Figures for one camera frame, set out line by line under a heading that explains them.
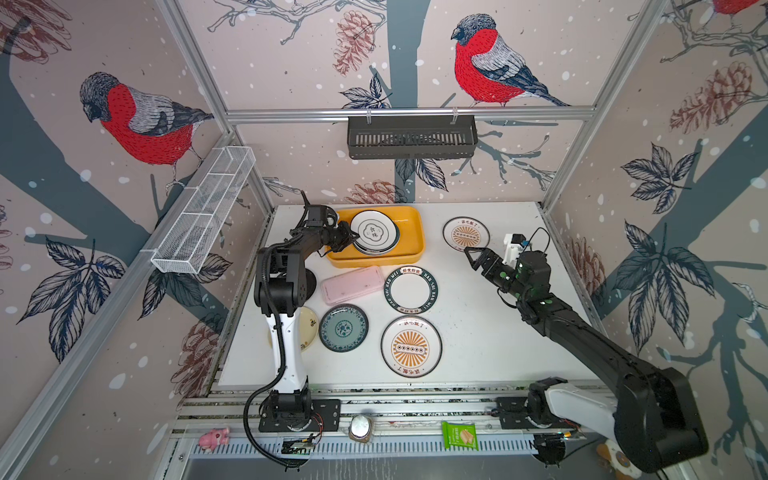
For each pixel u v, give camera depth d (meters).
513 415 0.73
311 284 0.97
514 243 0.76
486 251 0.73
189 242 0.71
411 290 0.96
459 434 0.70
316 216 0.88
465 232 1.13
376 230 1.09
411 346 0.85
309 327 0.89
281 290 0.59
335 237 0.93
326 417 0.73
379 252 1.04
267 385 0.64
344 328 0.88
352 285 0.97
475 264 0.74
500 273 0.72
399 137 1.07
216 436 0.69
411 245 1.07
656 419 0.40
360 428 0.65
